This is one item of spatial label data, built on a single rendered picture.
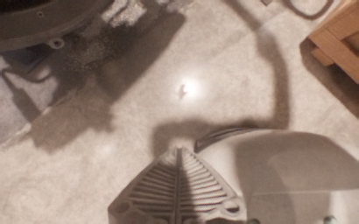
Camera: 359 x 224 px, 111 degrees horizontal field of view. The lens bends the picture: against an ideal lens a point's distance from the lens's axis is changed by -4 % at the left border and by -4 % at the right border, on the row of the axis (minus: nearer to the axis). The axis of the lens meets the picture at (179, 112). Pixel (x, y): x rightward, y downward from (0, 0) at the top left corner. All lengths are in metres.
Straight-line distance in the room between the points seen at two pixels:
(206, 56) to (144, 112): 0.38
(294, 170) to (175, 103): 0.45
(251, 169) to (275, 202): 0.12
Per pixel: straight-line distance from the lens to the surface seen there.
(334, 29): 0.82
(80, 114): 0.75
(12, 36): 0.48
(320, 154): 0.35
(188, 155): 0.16
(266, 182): 0.29
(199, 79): 0.62
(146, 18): 0.79
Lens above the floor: 0.58
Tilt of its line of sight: 85 degrees down
